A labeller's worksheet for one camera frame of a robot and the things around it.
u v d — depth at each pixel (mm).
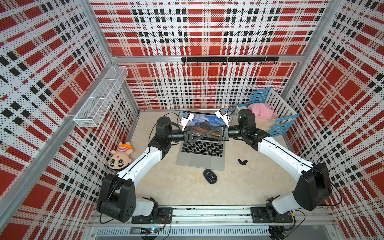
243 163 930
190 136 664
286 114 989
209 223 722
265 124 1012
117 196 417
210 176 846
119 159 849
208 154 958
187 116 654
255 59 902
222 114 662
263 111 1007
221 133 651
